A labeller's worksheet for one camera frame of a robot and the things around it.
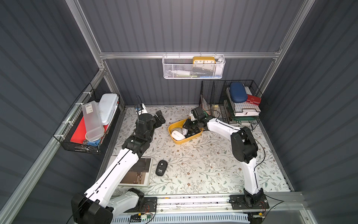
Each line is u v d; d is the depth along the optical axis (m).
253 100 0.94
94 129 0.65
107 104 0.76
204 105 1.08
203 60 0.87
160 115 0.67
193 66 0.89
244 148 0.58
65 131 0.61
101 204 0.38
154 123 0.66
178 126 1.05
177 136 0.96
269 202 0.74
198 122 0.77
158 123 0.67
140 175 0.81
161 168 0.84
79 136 0.67
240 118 0.96
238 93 0.97
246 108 0.91
